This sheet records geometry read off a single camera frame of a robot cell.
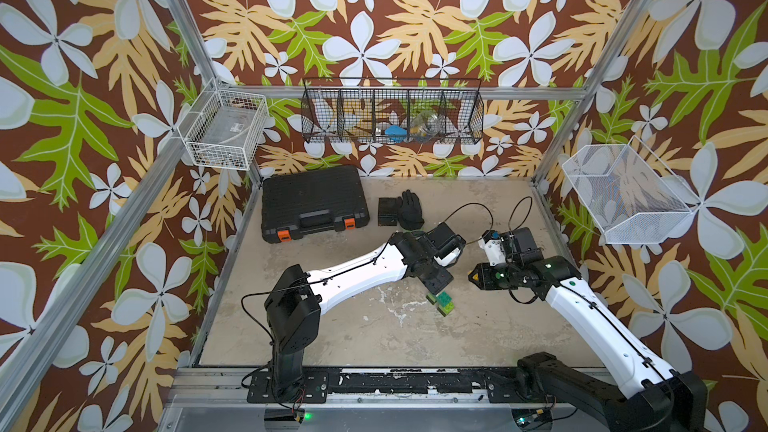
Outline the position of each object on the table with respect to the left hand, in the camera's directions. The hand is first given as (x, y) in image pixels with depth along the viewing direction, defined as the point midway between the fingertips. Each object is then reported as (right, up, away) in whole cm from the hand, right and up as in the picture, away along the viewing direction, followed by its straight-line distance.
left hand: (439, 272), depth 80 cm
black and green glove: (-6, +16, +28) cm, 33 cm away
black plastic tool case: (-41, +20, +25) cm, 52 cm away
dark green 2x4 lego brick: (+2, -9, +4) cm, 10 cm away
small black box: (-14, +16, +25) cm, 33 cm away
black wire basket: (-13, +50, +19) cm, 55 cm away
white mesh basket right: (+51, +21, -2) cm, 55 cm away
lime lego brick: (+3, -12, +4) cm, 13 cm away
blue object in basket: (-11, +41, +13) cm, 45 cm away
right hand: (+9, -1, 0) cm, 9 cm away
